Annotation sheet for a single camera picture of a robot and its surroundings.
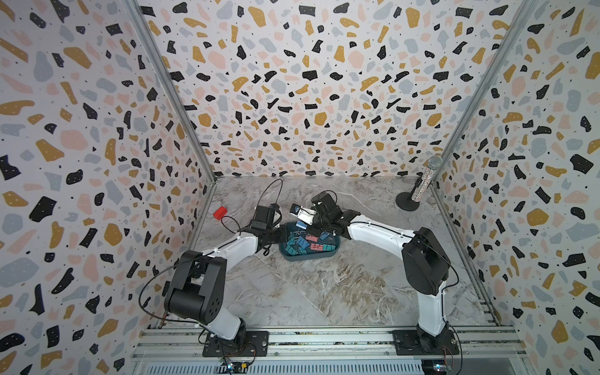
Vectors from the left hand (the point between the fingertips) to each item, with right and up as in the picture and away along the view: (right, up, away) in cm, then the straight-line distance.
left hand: (289, 231), depth 93 cm
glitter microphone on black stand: (+53, +12, +12) cm, 55 cm away
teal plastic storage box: (+5, -6, +2) cm, 8 cm away
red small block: (-32, +7, +12) cm, 35 cm away
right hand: (+6, +5, -2) cm, 9 cm away
